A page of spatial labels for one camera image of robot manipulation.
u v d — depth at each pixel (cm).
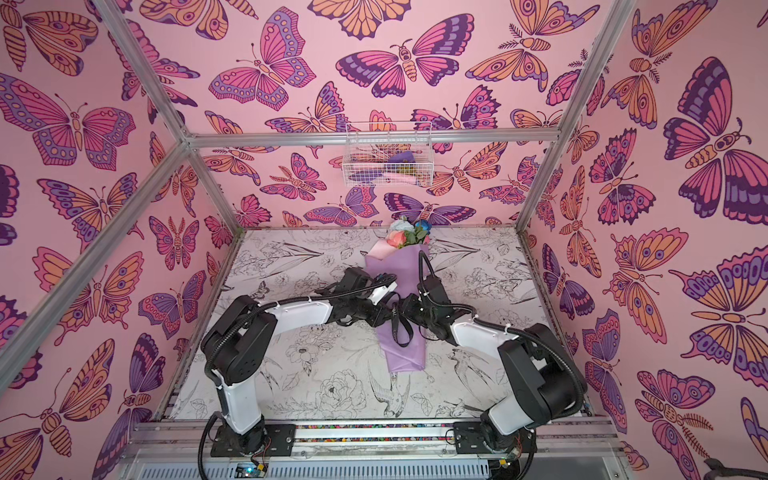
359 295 80
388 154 95
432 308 70
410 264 103
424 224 113
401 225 113
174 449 74
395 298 95
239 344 49
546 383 44
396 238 109
